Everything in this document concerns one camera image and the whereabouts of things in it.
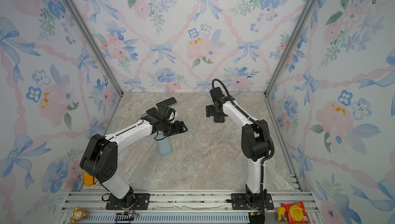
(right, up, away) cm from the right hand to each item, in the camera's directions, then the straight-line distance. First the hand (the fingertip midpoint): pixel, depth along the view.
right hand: (215, 111), depth 97 cm
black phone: (-33, +7, +17) cm, 37 cm away
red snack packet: (+34, -46, -27) cm, 63 cm away
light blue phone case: (-31, -20, -5) cm, 38 cm away
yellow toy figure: (+27, -45, -28) cm, 59 cm away
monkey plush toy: (-63, -45, -30) cm, 83 cm away
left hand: (-19, -10, -9) cm, 23 cm away
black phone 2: (-44, 0, +12) cm, 46 cm away
